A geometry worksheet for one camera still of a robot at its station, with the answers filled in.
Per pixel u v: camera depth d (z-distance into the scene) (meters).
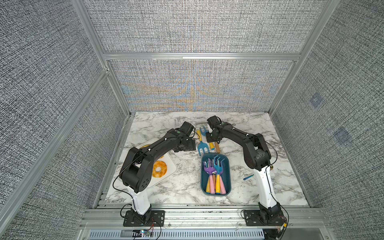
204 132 1.06
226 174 0.86
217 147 1.00
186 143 0.82
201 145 1.00
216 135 0.80
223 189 0.78
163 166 0.90
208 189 0.78
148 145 0.53
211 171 0.86
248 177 0.86
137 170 0.48
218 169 0.88
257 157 0.59
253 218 0.73
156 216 0.74
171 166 0.93
